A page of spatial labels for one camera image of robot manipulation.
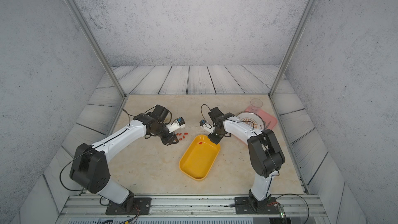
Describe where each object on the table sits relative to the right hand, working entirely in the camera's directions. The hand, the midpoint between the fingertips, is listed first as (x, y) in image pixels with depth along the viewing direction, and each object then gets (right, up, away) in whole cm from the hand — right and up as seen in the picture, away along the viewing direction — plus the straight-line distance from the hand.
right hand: (215, 138), depth 91 cm
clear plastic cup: (+29, +20, +16) cm, 39 cm away
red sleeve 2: (-19, 0, +7) cm, 20 cm away
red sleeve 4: (-8, -3, +3) cm, 9 cm away
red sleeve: (-18, +1, +8) cm, 20 cm away
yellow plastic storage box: (-9, -11, -1) cm, 14 cm away
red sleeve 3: (-21, +1, +8) cm, 23 cm away
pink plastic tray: (+38, +9, +15) cm, 42 cm away
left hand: (-21, +1, -6) cm, 22 cm away
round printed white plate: (+26, +10, +13) cm, 31 cm away
